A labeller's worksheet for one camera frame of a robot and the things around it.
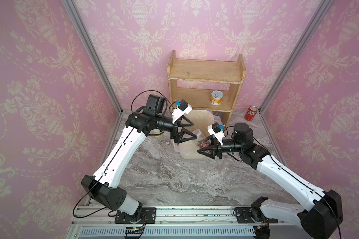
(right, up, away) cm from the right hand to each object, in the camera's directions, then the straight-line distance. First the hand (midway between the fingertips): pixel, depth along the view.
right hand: (200, 147), depth 66 cm
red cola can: (+42, +18, +42) cm, 62 cm away
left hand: (-4, +7, -4) cm, 9 cm away
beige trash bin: (+3, +13, +23) cm, 26 cm away
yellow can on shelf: (+13, +27, +25) cm, 39 cm away
